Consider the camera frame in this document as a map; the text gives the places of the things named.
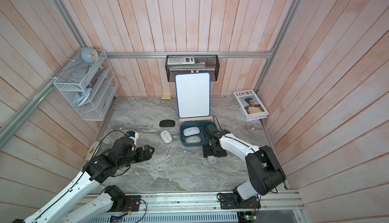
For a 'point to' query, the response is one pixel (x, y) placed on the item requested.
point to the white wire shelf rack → (91, 87)
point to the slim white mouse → (191, 131)
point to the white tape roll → (92, 150)
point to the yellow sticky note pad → (166, 97)
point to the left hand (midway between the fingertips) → (147, 153)
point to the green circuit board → (249, 217)
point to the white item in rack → (80, 98)
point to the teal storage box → (201, 124)
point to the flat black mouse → (167, 123)
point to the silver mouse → (192, 139)
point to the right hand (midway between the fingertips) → (212, 152)
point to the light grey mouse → (212, 159)
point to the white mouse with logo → (166, 136)
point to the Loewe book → (250, 104)
